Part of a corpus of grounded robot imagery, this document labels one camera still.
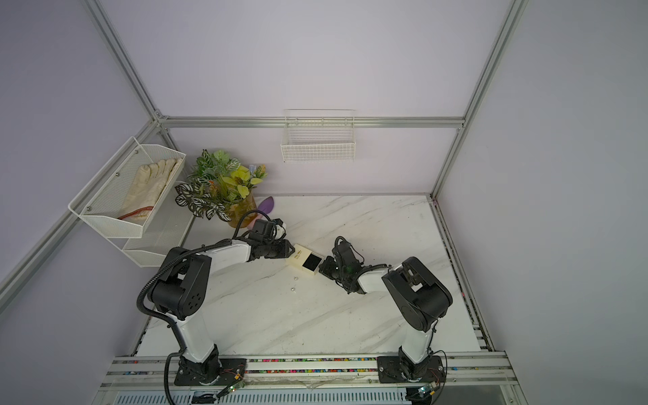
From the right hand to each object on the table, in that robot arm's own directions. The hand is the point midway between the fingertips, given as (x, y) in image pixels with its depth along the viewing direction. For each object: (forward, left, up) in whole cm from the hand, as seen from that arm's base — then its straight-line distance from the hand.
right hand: (321, 268), depth 95 cm
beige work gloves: (+13, +54, +32) cm, 64 cm away
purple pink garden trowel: (+34, +26, 0) cm, 43 cm away
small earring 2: (-8, +10, -1) cm, 13 cm away
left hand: (+7, +12, +2) cm, 14 cm away
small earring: (-4, +9, 0) cm, 10 cm away
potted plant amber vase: (+27, +39, +19) cm, 51 cm away
